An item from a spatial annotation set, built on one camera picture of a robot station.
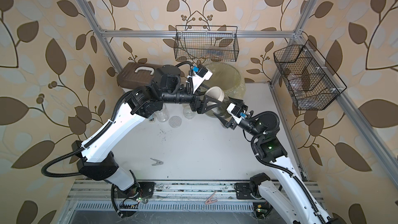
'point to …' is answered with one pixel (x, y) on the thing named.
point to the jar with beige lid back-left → (187, 112)
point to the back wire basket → (212, 43)
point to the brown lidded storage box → (137, 74)
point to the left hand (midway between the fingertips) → (213, 93)
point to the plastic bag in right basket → (311, 91)
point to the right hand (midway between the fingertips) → (221, 104)
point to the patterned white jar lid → (174, 121)
